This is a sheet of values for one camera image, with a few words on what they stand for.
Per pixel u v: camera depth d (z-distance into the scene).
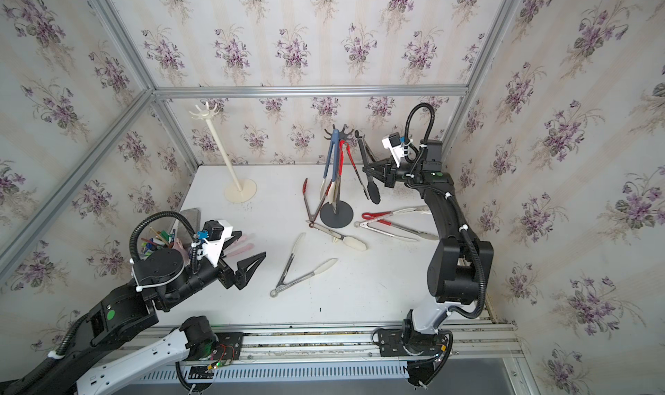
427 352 0.72
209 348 0.66
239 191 1.11
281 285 0.84
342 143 0.71
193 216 1.02
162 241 0.84
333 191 0.83
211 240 0.48
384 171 0.72
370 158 0.79
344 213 1.04
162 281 0.41
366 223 0.98
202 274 0.50
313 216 1.02
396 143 0.69
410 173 0.67
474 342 0.76
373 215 1.02
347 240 0.93
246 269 0.52
